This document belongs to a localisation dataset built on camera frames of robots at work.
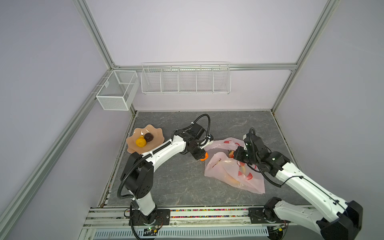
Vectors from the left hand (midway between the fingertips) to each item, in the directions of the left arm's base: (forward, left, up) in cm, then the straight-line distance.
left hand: (201, 154), depth 84 cm
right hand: (-3, -16, +6) cm, 18 cm away
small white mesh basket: (+48, +53, +12) cm, 73 cm away
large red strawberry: (-5, -15, +7) cm, 17 cm away
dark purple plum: (+19, +34, -7) cm, 40 cm away
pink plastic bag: (-9, -9, +4) cm, 13 cm away
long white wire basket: (+48, +6, +19) cm, 52 cm away
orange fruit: (-1, -3, -1) cm, 3 cm away
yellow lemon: (+15, +38, -6) cm, 41 cm away
